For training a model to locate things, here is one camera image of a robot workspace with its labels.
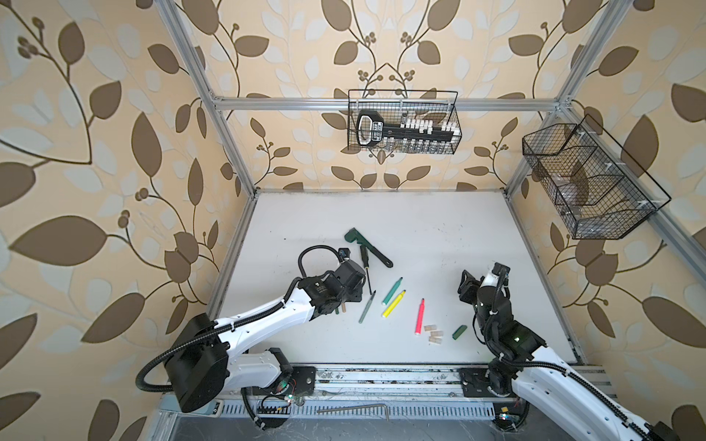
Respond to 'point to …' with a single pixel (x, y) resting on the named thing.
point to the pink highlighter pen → (420, 317)
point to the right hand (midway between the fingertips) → (472, 278)
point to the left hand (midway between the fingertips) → (359, 283)
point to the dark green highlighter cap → (459, 332)
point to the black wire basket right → (597, 190)
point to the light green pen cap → (336, 310)
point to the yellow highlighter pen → (393, 304)
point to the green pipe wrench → (354, 236)
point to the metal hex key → (357, 407)
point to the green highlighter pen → (389, 295)
